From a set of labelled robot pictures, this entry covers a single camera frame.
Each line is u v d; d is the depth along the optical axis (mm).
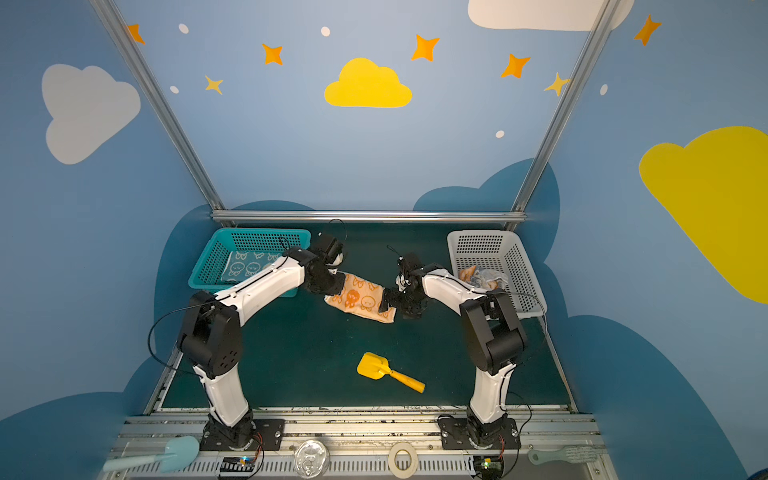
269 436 743
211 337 483
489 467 733
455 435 737
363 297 979
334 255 759
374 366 843
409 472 693
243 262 1076
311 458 671
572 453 717
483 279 1002
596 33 729
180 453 714
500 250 1111
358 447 734
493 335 500
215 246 1040
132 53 749
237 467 731
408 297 809
